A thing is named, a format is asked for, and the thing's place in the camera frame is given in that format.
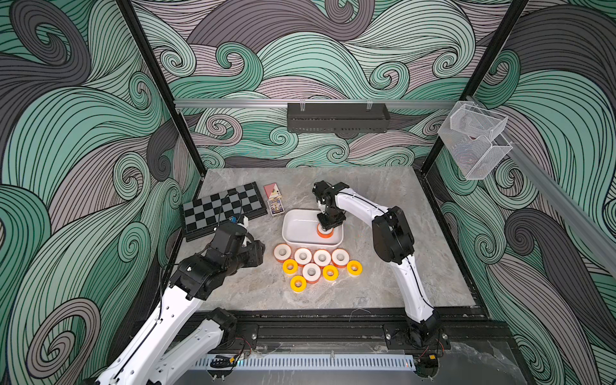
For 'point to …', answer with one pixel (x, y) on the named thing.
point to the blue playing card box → (276, 205)
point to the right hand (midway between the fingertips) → (333, 225)
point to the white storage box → (299, 229)
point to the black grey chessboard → (201, 216)
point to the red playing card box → (273, 190)
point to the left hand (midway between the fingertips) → (257, 245)
